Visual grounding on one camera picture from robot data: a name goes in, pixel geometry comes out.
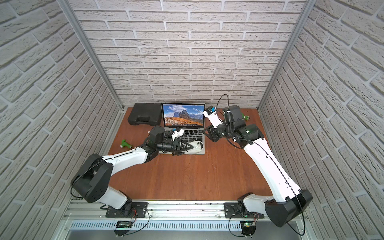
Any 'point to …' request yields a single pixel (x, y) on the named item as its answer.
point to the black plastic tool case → (146, 113)
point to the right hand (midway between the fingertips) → (208, 129)
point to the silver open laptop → (189, 117)
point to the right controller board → (248, 228)
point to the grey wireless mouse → (198, 146)
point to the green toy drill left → (124, 144)
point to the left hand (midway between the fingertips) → (192, 148)
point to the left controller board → (122, 228)
